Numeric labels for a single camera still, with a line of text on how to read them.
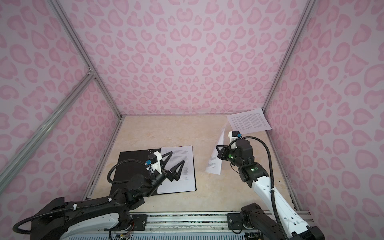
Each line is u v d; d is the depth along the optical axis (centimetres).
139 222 73
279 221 39
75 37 78
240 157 58
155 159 58
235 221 73
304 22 73
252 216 61
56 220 41
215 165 74
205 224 73
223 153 66
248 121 117
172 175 61
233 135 68
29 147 57
